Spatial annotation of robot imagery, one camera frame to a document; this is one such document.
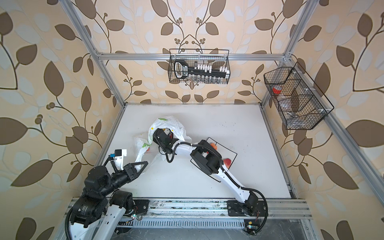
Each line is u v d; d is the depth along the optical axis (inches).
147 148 27.3
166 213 29.0
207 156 25.0
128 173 22.4
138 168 25.2
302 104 28.6
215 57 35.8
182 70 33.3
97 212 18.7
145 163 26.1
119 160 24.0
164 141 31.1
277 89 34.4
